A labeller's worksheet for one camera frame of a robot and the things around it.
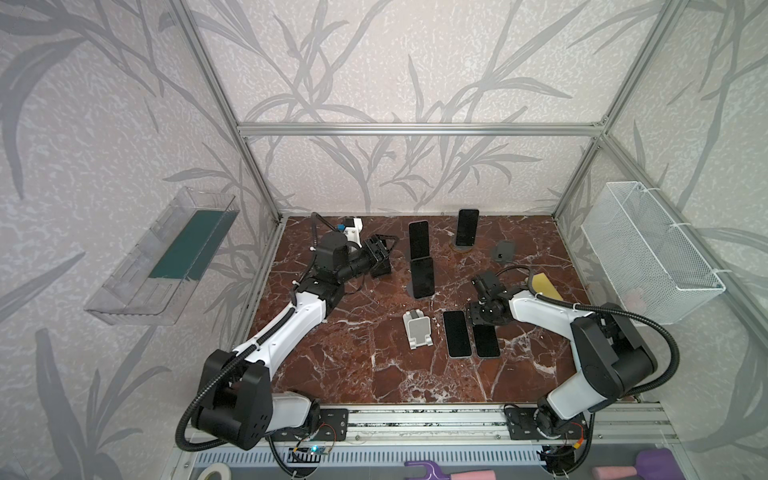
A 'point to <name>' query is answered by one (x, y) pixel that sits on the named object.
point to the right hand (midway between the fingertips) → (477, 307)
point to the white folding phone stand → (417, 327)
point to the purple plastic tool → (434, 473)
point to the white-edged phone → (457, 334)
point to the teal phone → (487, 341)
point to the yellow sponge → (542, 284)
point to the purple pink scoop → (651, 464)
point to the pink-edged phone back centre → (418, 232)
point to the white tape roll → (220, 467)
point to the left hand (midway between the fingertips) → (399, 236)
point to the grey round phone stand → (504, 251)
